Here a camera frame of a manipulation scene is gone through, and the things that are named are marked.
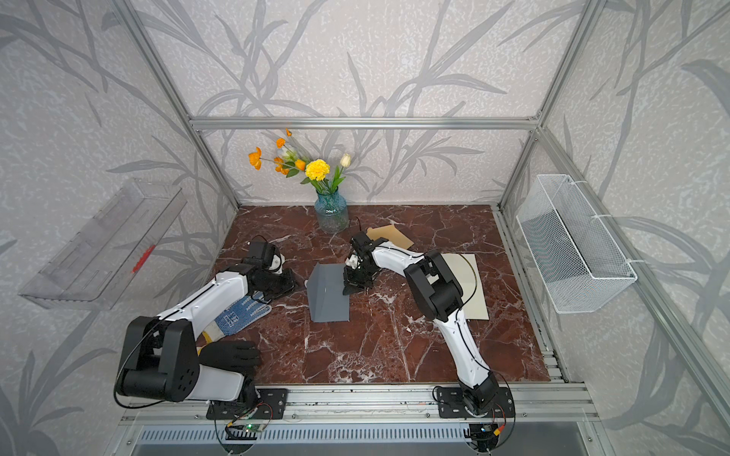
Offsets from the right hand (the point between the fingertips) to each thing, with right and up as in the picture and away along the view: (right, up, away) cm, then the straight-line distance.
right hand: (342, 291), depth 95 cm
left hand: (-13, +3, -6) cm, 14 cm away
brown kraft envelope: (+17, +19, +17) cm, 31 cm away
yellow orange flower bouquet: (-7, +39, -7) cm, 40 cm away
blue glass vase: (-5, +27, +10) cm, 29 cm away
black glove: (-28, -16, -13) cm, 35 cm away
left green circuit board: (-19, -29, -24) cm, 42 cm away
